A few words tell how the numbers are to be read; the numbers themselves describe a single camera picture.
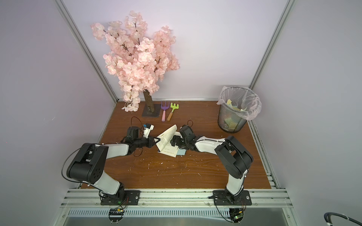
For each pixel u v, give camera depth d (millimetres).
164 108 1140
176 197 743
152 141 875
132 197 729
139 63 642
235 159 469
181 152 876
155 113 1116
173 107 1142
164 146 904
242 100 928
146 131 850
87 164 461
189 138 721
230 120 895
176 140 817
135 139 760
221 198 726
